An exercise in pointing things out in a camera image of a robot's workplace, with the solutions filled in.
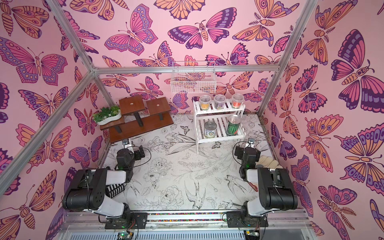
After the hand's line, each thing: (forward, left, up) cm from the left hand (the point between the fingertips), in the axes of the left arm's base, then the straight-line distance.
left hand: (135, 145), depth 94 cm
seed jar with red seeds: (+13, -61, +26) cm, 68 cm away
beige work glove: (-8, -83, -6) cm, 83 cm away
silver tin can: (+3, -46, +14) cm, 48 cm away
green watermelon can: (+3, -59, +16) cm, 61 cm away
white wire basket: (+41, -38, +19) cm, 59 cm away
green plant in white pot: (+13, +17, +15) cm, 26 cm away
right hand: (-1, -69, 0) cm, 69 cm away
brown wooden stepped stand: (+21, +4, +3) cm, 21 cm away
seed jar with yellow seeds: (+12, -43, +26) cm, 52 cm away
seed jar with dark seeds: (+12, -51, +26) cm, 58 cm away
